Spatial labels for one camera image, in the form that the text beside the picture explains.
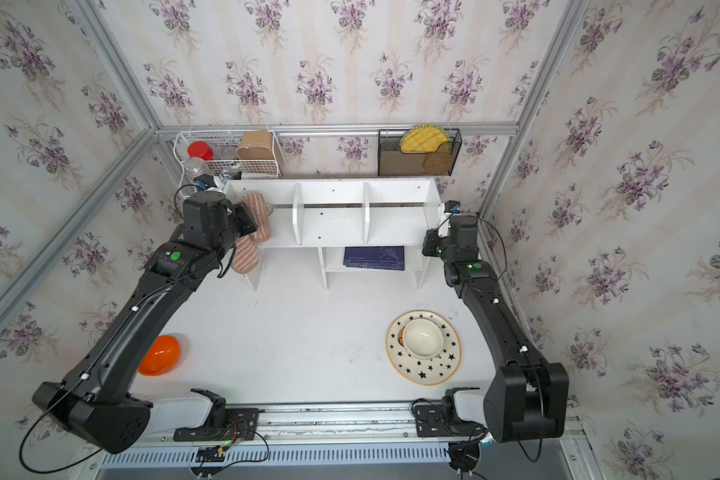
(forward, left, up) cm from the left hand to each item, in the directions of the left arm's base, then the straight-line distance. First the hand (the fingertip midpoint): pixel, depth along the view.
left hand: (255, 209), depth 71 cm
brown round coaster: (+31, -51, -8) cm, 60 cm away
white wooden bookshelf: (+7, -21, -13) cm, 26 cm away
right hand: (+3, -46, -11) cm, 47 cm away
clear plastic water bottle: (+19, +22, -2) cm, 29 cm away
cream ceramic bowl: (-19, -44, -34) cm, 59 cm away
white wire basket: (+28, +17, -6) cm, 33 cm away
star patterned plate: (-27, -45, -35) cm, 63 cm away
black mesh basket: (+30, -36, -7) cm, 48 cm away
